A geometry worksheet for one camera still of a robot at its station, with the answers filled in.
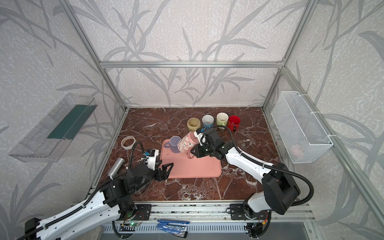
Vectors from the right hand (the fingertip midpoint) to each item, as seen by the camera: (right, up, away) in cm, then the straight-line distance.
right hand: (192, 146), depth 82 cm
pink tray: (-6, -14, +7) cm, 16 cm away
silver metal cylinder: (-45, -13, +4) cm, 47 cm away
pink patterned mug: (-3, +2, -4) cm, 5 cm away
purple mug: (-12, 0, +7) cm, 14 cm away
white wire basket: (+48, +8, -19) cm, 52 cm away
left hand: (-10, -6, -8) cm, 14 cm away
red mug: (+29, +12, +26) cm, 41 cm away
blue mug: (+9, +14, +23) cm, 28 cm away
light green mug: (+19, +15, +21) cm, 32 cm away
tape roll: (-45, 0, +18) cm, 48 cm away
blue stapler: (-7, -36, -12) cm, 39 cm away
